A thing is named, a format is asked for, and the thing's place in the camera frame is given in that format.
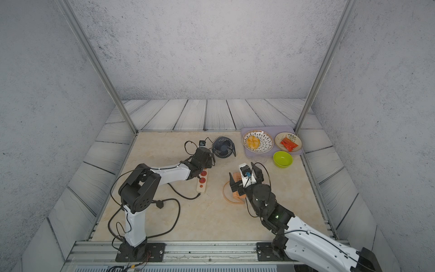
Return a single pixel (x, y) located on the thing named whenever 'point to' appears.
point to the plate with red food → (288, 141)
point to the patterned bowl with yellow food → (257, 141)
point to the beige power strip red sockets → (201, 184)
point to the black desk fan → (223, 147)
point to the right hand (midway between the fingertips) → (242, 169)
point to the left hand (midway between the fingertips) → (210, 159)
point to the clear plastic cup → (260, 158)
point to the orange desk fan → (237, 177)
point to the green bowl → (282, 159)
